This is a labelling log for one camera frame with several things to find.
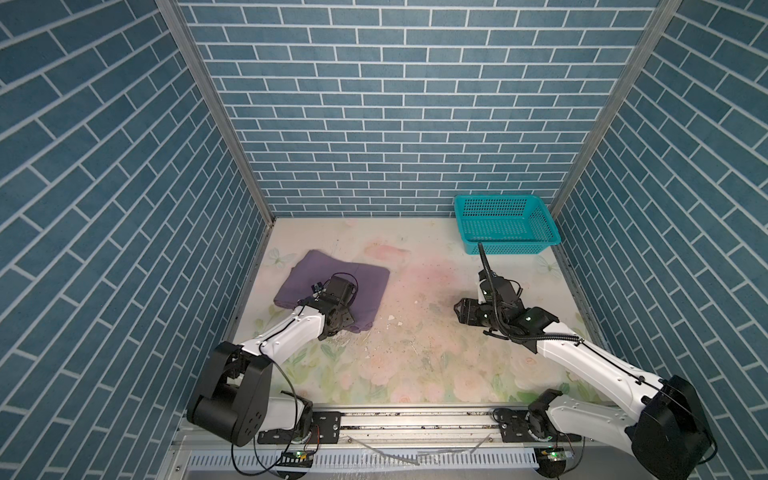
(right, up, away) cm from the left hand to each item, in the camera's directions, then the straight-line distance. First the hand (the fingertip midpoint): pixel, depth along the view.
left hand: (342, 320), depth 90 cm
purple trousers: (-12, +15, +13) cm, 23 cm away
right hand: (+34, +6, -6) cm, 35 cm away
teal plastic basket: (+60, +31, +30) cm, 74 cm away
